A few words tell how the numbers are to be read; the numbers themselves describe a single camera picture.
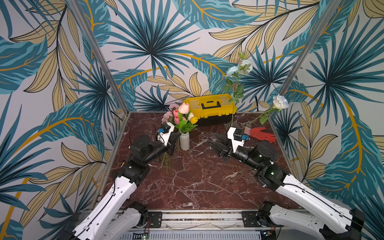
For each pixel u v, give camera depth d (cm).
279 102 65
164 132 55
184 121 57
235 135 47
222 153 53
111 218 44
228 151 52
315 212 43
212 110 101
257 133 110
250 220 74
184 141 90
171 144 59
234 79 98
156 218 73
